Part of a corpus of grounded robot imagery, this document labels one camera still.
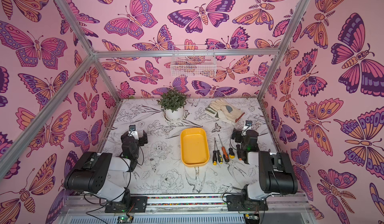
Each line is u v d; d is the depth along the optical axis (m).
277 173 0.45
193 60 0.95
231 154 0.88
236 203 0.73
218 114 1.09
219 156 0.89
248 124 0.80
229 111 1.11
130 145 0.71
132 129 0.78
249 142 0.71
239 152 0.88
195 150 0.93
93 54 0.92
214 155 0.90
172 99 0.92
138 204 0.73
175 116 1.06
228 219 0.70
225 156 0.87
